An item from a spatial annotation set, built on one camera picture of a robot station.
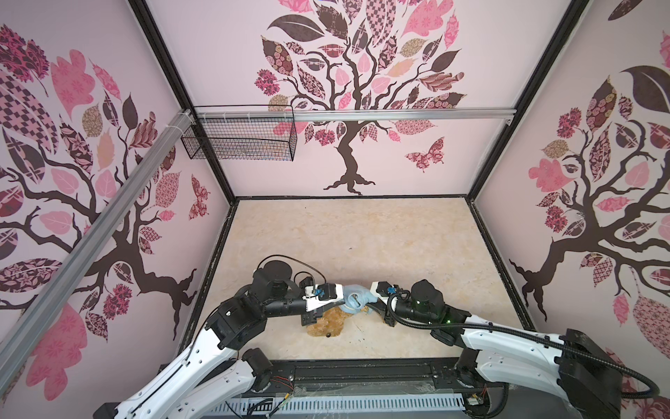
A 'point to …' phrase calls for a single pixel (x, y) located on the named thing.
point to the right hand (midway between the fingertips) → (366, 294)
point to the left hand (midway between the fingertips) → (340, 300)
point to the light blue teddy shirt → (356, 298)
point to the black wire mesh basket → (242, 133)
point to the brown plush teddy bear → (330, 325)
